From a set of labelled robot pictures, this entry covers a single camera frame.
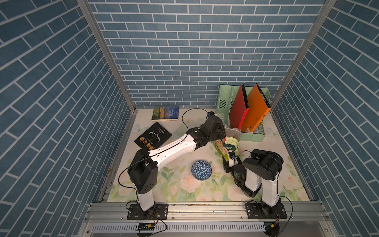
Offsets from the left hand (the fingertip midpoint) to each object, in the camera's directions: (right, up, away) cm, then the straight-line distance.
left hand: (230, 132), depth 79 cm
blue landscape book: (-43, +12, +37) cm, 58 cm away
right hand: (+2, -16, +14) cm, 21 cm away
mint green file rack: (+3, +24, +24) cm, 34 cm away
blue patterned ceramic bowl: (-15, -23, +8) cm, 29 cm away
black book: (-48, -5, +20) cm, 52 cm away
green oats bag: (-2, -7, +2) cm, 8 cm away
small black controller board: (-44, -46, -7) cm, 64 cm away
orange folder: (+19, +13, +8) cm, 25 cm away
